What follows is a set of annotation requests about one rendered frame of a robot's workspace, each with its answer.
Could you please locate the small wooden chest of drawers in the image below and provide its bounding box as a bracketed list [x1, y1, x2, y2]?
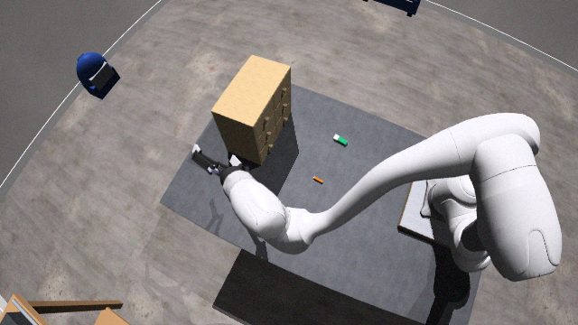
[211, 55, 291, 165]

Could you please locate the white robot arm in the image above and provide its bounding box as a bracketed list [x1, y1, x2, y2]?
[223, 113, 562, 282]

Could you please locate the brown wooden drawer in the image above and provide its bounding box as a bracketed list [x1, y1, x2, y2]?
[254, 97, 274, 139]
[275, 87, 290, 123]
[257, 113, 275, 152]
[260, 128, 276, 163]
[276, 102, 291, 135]
[274, 70, 290, 109]

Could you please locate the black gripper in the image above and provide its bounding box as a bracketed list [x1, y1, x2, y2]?
[191, 144, 249, 186]

